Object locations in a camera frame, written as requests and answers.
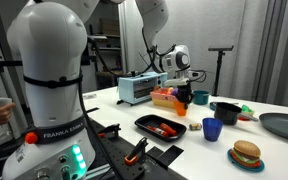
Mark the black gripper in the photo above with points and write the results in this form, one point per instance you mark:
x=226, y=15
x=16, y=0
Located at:
x=185, y=91

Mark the blue plastic cup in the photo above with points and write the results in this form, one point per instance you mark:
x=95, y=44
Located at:
x=212, y=128

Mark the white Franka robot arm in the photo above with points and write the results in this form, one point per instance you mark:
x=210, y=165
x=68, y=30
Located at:
x=50, y=66

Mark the black ribbed plastic tray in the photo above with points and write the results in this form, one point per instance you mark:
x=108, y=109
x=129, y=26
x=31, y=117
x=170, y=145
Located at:
x=144, y=122

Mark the large grey tray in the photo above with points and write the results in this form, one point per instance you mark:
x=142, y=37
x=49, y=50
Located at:
x=282, y=126

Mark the purple plush vegetable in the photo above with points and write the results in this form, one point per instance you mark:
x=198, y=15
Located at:
x=174, y=92

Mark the teal toy pot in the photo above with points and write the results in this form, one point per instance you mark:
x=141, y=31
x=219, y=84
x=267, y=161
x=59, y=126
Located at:
x=201, y=97

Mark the red checkered cardboard basket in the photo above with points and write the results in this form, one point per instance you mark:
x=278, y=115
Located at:
x=162, y=100

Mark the red plush vegetable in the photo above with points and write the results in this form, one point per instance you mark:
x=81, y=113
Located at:
x=164, y=91

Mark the small toy food can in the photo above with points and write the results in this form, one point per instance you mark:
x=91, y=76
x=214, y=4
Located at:
x=195, y=126

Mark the plain toy ketchup bottle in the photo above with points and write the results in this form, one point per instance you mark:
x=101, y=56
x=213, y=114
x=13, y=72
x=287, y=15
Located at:
x=168, y=129

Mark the red ketchup bottle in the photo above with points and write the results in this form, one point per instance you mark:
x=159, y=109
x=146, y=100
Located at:
x=157, y=131

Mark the black tripod stand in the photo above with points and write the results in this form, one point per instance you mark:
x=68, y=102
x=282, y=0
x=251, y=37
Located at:
x=220, y=66

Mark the light blue toy oven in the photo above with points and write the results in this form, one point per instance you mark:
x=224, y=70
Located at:
x=130, y=88

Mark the red toy food slice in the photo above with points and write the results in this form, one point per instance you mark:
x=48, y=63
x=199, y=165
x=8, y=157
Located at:
x=244, y=118

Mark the green toy food piece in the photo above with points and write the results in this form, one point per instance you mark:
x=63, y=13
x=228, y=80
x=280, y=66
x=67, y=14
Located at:
x=247, y=108

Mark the toy burger stack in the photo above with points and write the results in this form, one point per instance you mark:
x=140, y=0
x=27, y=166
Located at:
x=237, y=163

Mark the toy hamburger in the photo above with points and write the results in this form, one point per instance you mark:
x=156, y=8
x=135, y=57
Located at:
x=247, y=153

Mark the black perforated breadboard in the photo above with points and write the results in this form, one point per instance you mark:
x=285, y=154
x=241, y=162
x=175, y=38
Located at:
x=117, y=150

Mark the background storage shelf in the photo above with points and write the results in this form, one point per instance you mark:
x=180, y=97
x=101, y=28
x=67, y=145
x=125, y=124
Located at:
x=109, y=50

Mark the black tape strip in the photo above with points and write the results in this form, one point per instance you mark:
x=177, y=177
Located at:
x=92, y=110

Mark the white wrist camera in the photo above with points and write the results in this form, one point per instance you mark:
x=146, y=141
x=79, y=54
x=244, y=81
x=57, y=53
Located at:
x=175, y=82

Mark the aluminium extrusion rail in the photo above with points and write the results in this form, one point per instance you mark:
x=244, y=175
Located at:
x=99, y=171

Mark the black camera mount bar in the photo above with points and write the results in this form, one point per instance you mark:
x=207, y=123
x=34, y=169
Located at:
x=0, y=63

